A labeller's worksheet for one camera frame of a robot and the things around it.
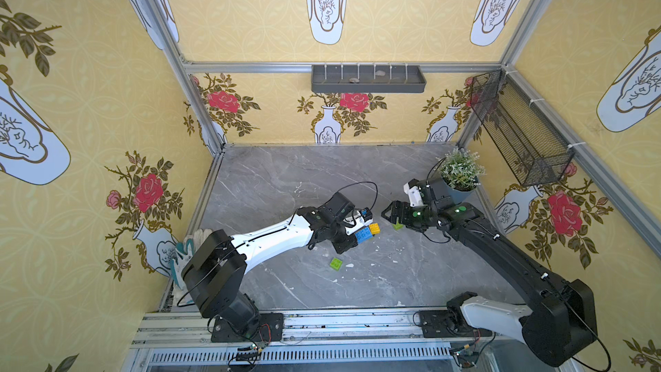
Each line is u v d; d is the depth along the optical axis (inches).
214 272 16.7
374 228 34.8
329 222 25.4
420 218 26.7
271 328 28.6
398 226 28.3
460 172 34.6
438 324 28.9
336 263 33.4
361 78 36.1
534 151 32.5
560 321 15.5
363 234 32.1
